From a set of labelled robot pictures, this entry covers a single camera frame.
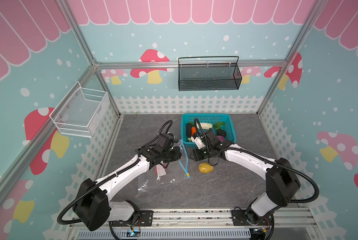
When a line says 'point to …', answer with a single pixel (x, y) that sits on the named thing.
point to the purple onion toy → (221, 138)
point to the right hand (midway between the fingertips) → (191, 155)
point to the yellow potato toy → (205, 168)
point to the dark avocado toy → (220, 132)
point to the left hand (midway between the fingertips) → (181, 157)
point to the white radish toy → (205, 125)
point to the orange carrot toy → (193, 130)
